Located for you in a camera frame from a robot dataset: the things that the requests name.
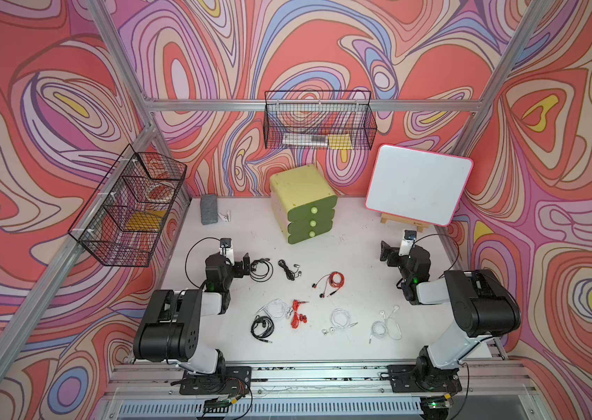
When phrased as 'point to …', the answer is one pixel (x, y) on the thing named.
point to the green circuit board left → (218, 405)
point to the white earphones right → (380, 328)
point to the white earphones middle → (341, 320)
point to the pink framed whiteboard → (419, 184)
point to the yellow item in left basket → (145, 220)
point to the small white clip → (226, 218)
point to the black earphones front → (263, 327)
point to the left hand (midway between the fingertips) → (236, 253)
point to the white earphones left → (276, 308)
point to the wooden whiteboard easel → (419, 226)
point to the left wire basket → (121, 223)
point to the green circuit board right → (434, 402)
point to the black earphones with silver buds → (290, 275)
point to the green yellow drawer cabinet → (302, 196)
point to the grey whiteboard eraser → (208, 208)
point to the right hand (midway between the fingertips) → (396, 247)
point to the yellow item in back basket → (339, 142)
